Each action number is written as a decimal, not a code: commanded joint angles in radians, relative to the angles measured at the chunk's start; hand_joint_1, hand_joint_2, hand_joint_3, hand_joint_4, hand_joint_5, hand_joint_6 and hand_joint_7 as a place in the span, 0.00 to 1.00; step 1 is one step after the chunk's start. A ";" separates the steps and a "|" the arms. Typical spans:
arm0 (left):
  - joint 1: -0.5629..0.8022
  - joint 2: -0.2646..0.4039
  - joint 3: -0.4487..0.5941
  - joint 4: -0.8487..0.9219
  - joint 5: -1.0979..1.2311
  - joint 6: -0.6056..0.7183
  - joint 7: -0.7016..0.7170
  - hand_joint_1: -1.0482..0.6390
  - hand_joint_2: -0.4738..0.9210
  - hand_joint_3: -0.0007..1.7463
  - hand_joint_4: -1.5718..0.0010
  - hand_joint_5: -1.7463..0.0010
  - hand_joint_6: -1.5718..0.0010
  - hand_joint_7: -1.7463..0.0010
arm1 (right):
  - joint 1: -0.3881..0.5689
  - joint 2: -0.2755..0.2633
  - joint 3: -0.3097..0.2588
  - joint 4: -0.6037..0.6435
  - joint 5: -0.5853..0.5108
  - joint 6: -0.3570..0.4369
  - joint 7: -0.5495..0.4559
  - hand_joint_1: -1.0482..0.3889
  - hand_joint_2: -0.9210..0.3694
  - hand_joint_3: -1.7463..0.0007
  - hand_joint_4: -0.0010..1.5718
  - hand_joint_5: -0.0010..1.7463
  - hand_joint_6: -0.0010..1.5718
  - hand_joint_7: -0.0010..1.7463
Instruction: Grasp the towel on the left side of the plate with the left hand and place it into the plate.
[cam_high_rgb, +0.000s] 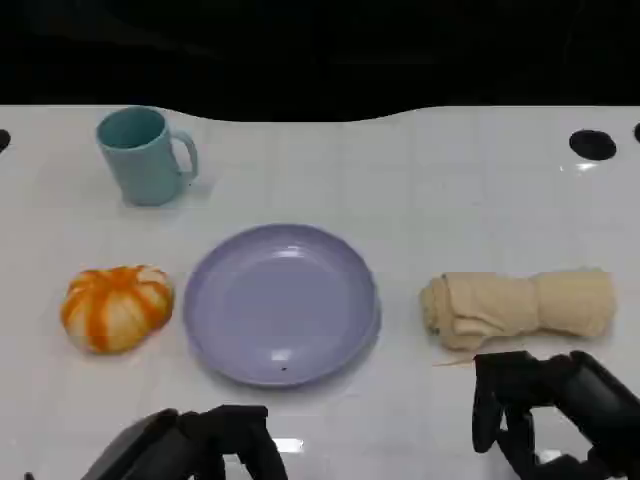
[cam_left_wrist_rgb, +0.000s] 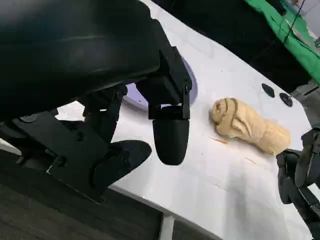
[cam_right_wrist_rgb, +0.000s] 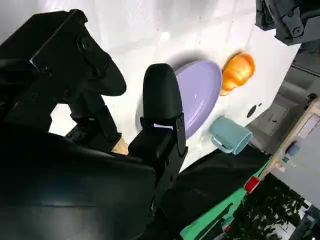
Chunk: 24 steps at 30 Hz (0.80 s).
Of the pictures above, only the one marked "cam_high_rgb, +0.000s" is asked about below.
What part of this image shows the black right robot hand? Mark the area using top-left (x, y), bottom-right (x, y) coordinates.
top-left (471, 350), bottom-right (640, 480)

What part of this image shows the pale green mug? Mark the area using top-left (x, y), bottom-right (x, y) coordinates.
top-left (95, 105), bottom-right (200, 207)

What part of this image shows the beige towel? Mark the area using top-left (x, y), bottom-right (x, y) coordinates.
top-left (418, 268), bottom-right (617, 352)

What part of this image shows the orange and white bread roll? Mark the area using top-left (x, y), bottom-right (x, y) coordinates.
top-left (60, 265), bottom-right (176, 356)

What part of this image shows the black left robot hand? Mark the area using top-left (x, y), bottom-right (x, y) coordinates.
top-left (79, 404), bottom-right (290, 480)

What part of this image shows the lilac plate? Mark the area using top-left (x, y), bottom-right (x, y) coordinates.
top-left (182, 223), bottom-right (382, 390)

